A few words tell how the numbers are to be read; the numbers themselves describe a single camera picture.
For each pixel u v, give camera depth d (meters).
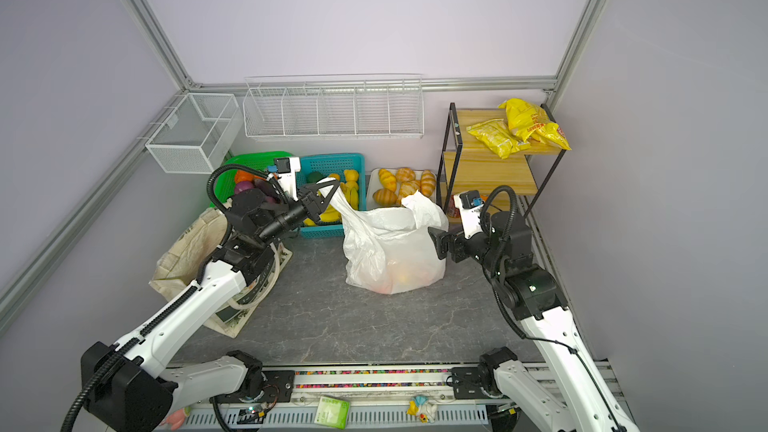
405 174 1.15
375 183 1.18
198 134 1.02
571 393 0.39
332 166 1.16
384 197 1.08
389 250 0.81
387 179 1.16
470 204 0.56
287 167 0.60
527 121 0.76
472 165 0.81
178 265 0.73
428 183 1.15
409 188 1.11
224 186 1.08
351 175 1.15
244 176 1.12
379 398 0.74
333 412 0.69
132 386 0.37
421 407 0.68
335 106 0.99
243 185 1.09
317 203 0.64
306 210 0.62
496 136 0.77
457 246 0.59
